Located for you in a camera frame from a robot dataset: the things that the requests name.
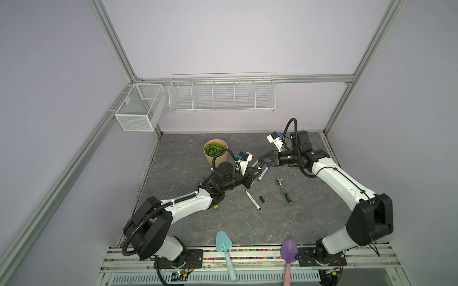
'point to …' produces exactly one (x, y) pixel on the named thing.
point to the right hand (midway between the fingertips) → (260, 162)
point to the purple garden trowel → (289, 252)
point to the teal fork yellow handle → (216, 207)
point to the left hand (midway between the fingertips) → (260, 171)
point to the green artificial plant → (212, 148)
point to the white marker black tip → (263, 173)
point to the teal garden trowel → (222, 242)
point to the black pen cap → (262, 199)
